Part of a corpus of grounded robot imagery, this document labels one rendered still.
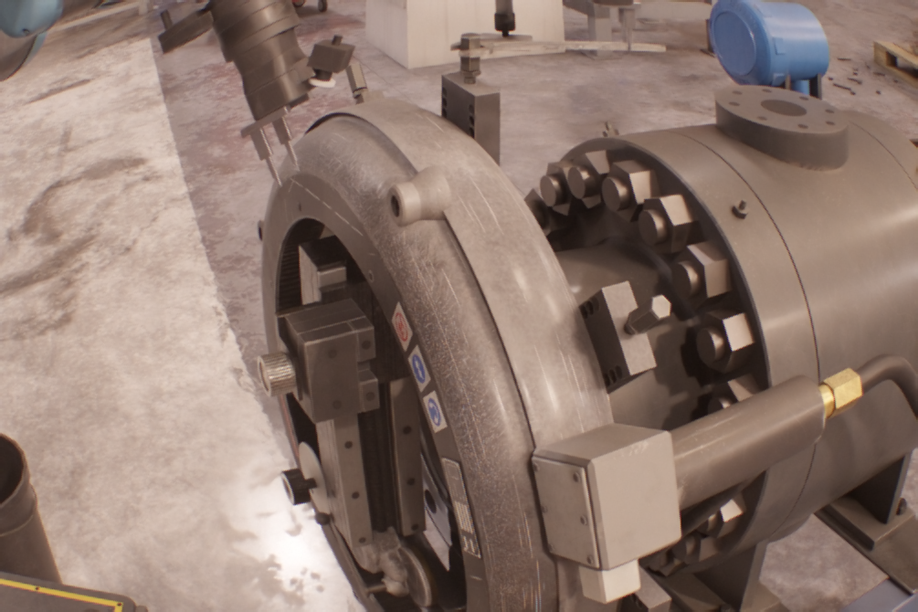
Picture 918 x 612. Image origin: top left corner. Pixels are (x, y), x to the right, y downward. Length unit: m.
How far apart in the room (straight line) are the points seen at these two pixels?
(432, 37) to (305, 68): 4.14
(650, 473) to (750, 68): 0.89
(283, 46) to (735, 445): 0.52
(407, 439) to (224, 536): 0.92
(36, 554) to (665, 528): 1.23
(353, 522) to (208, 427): 1.20
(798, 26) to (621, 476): 0.99
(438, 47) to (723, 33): 3.46
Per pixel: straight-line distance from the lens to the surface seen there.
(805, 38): 1.76
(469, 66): 1.19
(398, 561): 1.50
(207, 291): 3.22
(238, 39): 0.97
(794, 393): 1.08
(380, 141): 1.19
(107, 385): 2.84
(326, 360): 1.21
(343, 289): 1.25
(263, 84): 0.97
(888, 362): 1.21
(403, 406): 1.37
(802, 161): 1.44
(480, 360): 1.03
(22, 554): 1.88
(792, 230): 1.35
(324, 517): 1.53
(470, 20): 5.16
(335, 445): 1.36
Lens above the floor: 1.35
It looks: 26 degrees down
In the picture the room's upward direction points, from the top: 2 degrees counter-clockwise
